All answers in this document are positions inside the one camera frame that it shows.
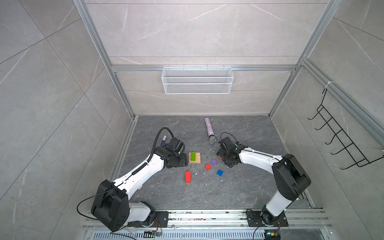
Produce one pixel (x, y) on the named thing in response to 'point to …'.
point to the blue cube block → (220, 172)
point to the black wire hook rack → (359, 159)
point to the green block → (193, 156)
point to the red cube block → (207, 166)
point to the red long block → (188, 176)
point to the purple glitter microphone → (212, 139)
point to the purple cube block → (213, 161)
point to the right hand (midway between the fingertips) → (220, 155)
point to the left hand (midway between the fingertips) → (183, 158)
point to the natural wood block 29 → (197, 161)
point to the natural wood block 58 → (198, 155)
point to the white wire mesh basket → (197, 80)
